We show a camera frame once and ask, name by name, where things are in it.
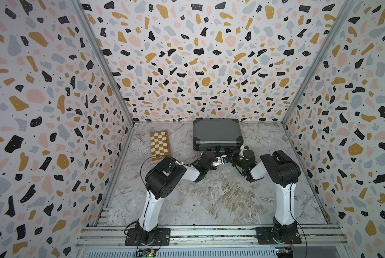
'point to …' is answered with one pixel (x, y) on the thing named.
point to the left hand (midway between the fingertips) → (215, 152)
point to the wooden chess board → (160, 146)
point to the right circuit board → (283, 252)
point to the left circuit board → (146, 253)
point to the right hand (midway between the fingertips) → (225, 150)
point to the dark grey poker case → (216, 134)
